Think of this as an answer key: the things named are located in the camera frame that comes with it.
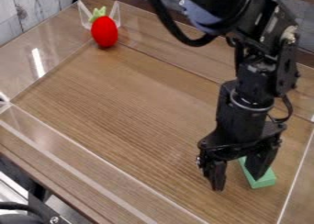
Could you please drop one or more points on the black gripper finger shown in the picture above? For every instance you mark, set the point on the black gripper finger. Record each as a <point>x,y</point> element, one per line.
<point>260,160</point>
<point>214,171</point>

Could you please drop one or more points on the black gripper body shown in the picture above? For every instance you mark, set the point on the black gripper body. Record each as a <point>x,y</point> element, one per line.
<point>242,128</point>

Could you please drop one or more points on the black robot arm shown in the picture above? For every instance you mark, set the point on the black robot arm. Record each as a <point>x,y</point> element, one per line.
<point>261,29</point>

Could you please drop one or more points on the green rectangular block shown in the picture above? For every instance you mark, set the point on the green rectangular block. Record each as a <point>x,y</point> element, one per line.
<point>268,180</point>

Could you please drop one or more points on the black stand at bottom left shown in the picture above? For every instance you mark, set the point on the black stand at bottom left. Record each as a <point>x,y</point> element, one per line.
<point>24,198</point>

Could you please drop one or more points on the red felt strawberry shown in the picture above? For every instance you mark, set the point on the red felt strawberry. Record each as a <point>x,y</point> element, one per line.
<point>103,28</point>

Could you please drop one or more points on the clear acrylic tray wall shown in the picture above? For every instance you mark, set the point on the clear acrylic tray wall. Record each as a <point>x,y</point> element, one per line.
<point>110,196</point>

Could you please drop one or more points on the clear acrylic corner bracket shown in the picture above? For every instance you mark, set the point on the clear acrylic corner bracket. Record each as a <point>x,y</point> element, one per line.
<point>90,16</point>

